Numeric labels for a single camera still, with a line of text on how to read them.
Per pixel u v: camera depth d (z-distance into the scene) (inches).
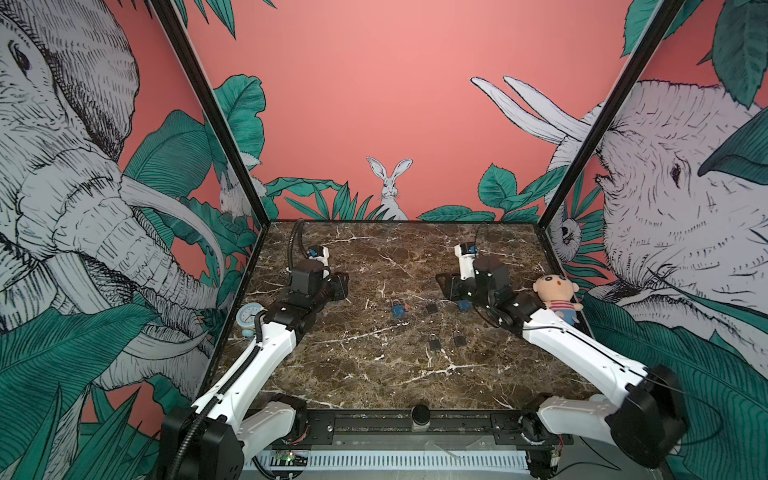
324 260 28.5
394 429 29.4
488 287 23.7
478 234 46.6
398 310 37.6
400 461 27.6
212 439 15.0
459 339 35.5
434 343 34.7
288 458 27.6
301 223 48.3
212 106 33.7
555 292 36.6
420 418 26.8
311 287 24.2
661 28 28.1
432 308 38.0
